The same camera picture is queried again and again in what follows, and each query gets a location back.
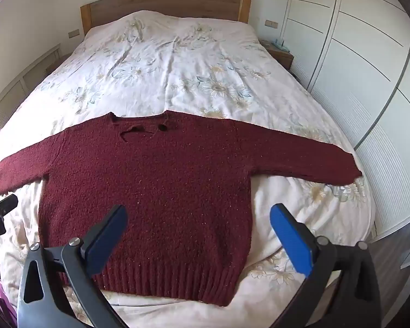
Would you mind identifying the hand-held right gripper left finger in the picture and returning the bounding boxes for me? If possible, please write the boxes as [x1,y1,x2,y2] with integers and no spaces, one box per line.
[17,205,128,328]

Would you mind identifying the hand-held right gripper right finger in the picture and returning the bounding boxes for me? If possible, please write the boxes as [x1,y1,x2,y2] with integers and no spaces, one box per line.
[270,203,382,328]

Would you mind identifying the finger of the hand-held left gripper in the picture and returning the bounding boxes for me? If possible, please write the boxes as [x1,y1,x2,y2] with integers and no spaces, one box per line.
[0,194,19,217]

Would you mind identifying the dark red knitted sweater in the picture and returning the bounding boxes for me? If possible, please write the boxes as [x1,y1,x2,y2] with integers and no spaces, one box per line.
[0,111,363,307]

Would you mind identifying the pink cloth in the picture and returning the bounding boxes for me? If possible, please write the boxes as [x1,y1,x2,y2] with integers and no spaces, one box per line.
[0,278,18,328]

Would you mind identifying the wooden nightstand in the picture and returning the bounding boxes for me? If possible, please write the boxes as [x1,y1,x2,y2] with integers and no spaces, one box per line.
[260,39,295,71]

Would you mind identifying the white floral bedspread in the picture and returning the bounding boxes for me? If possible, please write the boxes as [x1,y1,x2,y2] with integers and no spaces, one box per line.
[0,10,376,328]

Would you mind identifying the white wardrobe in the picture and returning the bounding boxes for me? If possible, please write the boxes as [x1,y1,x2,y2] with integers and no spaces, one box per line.
[279,0,410,240]

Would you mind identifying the wooden headboard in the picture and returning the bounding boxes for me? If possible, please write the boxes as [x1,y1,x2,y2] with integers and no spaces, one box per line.
[80,0,252,36]

